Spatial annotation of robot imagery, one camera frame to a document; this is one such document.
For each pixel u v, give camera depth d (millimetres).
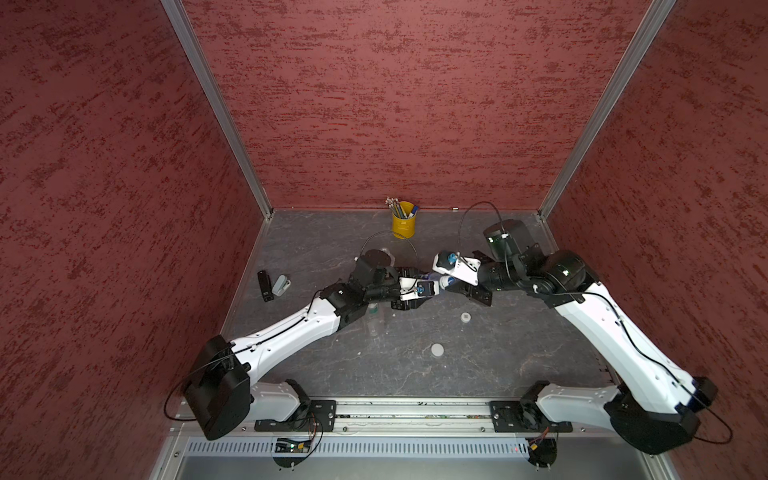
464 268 525
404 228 1078
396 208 1016
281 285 952
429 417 754
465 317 918
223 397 395
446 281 643
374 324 911
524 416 656
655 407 387
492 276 541
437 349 852
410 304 670
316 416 736
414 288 609
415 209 1065
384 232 1136
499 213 1175
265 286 949
